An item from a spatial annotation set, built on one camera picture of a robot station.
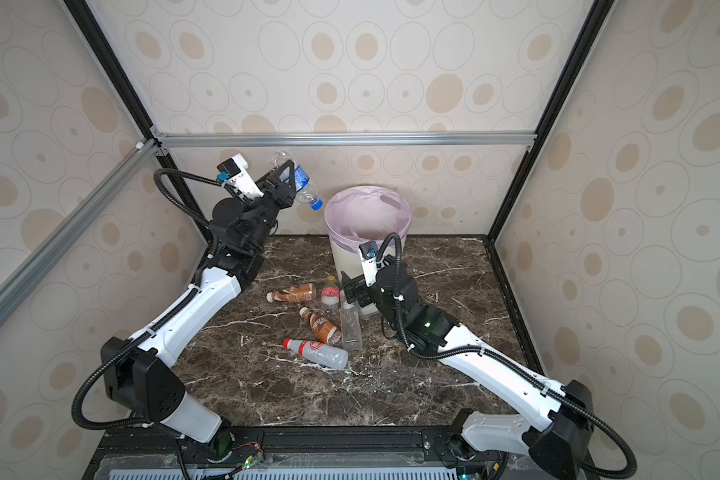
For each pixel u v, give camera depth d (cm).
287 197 61
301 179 66
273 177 59
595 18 69
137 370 42
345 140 130
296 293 97
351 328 93
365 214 98
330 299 98
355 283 61
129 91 80
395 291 48
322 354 86
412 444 75
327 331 88
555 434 37
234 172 57
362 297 63
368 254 57
